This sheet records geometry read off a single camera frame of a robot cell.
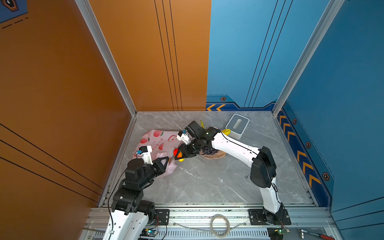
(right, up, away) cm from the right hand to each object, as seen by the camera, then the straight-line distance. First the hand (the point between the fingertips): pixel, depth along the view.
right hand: (179, 156), depth 78 cm
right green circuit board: (+47, -35, -7) cm, 59 cm away
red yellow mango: (+1, +1, -4) cm, 4 cm away
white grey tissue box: (+39, +17, +31) cm, 52 cm away
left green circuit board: (-14, -35, -7) cm, 38 cm away
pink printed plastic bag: (-11, +6, +9) cm, 15 cm away
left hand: (-4, +2, -7) cm, 8 cm away
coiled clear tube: (+24, -33, -8) cm, 41 cm away
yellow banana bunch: (+28, +12, +17) cm, 35 cm away
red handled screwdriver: (+67, -34, -10) cm, 76 cm away
